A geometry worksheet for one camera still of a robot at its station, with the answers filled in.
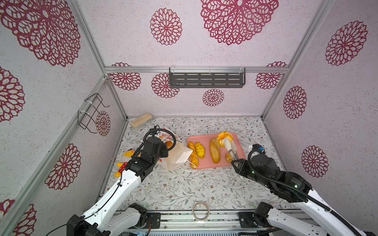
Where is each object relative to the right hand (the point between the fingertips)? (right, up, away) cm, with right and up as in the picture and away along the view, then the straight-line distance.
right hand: (231, 161), depth 67 cm
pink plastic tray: (-7, -7, +31) cm, 32 cm away
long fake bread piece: (-16, -3, +28) cm, 32 cm away
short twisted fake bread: (-12, +1, +30) cm, 33 cm away
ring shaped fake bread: (-1, +11, +15) cm, 19 cm away
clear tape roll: (-14, -31, +8) cm, 35 cm away
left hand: (-34, +5, +12) cm, 36 cm away
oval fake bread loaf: (-2, +1, +28) cm, 28 cm away
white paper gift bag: (-26, 0, +27) cm, 37 cm away
